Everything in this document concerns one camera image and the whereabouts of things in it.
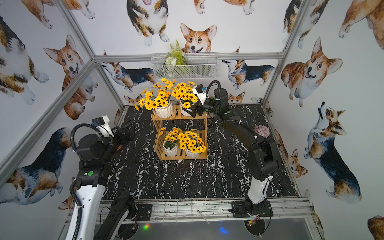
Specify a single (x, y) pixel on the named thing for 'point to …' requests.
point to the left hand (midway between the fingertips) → (128, 122)
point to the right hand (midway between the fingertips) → (183, 101)
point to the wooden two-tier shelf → (199, 125)
